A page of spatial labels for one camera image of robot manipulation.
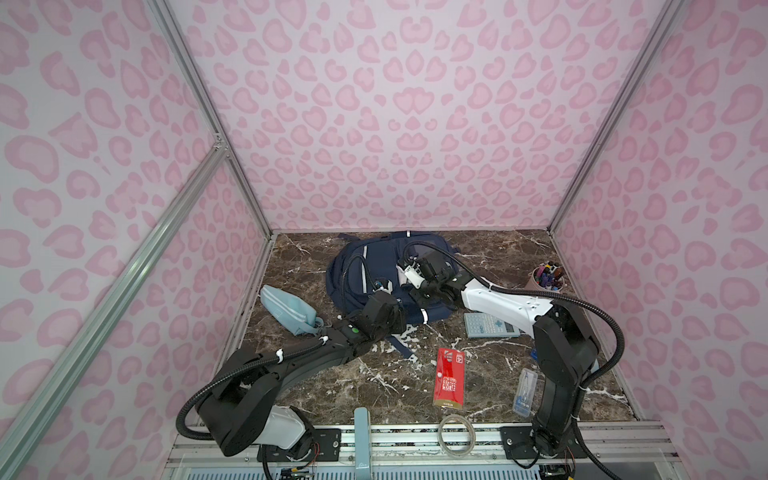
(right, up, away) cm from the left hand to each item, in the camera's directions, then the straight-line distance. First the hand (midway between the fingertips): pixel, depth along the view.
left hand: (404, 309), depth 85 cm
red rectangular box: (+13, -19, -1) cm, 23 cm away
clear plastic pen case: (+32, -21, -5) cm, 39 cm away
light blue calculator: (+26, -7, +8) cm, 28 cm away
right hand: (+4, +6, +6) cm, 10 cm away
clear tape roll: (+15, -31, -13) cm, 37 cm away
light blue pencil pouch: (-34, -3, +8) cm, 35 cm away
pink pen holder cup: (+43, +9, +5) cm, 44 cm away
